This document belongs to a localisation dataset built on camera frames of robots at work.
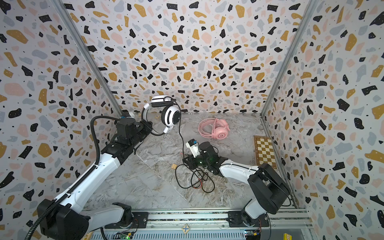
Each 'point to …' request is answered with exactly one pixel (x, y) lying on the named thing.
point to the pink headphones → (215, 128)
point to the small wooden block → (174, 166)
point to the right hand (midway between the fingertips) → (181, 158)
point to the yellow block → (287, 237)
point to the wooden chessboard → (264, 151)
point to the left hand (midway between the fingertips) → (153, 118)
